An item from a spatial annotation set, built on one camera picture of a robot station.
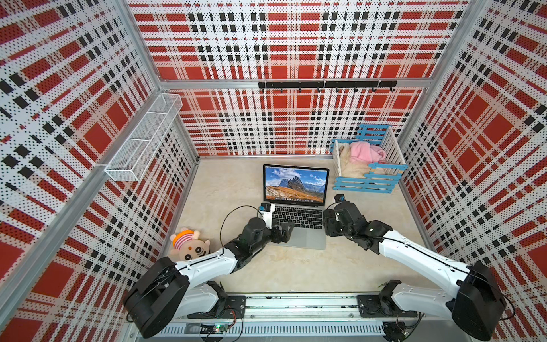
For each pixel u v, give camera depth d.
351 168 1.07
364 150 1.04
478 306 0.39
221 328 0.69
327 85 0.88
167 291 0.42
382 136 1.12
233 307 0.73
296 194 0.98
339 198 0.73
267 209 0.74
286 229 0.75
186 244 0.82
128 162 0.69
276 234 0.73
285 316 0.73
